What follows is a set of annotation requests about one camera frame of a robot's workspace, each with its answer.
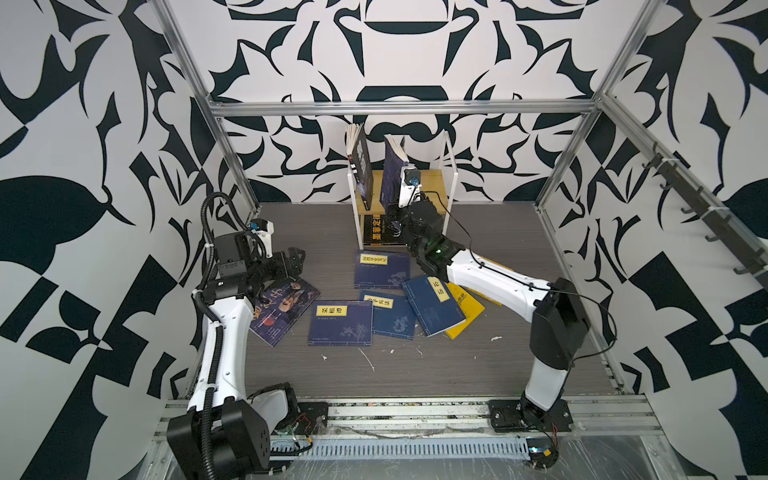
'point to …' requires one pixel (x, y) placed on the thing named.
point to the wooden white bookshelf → (434, 182)
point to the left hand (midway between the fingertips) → (286, 250)
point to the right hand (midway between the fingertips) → (401, 178)
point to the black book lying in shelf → (376, 232)
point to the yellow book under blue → (470, 308)
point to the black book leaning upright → (362, 168)
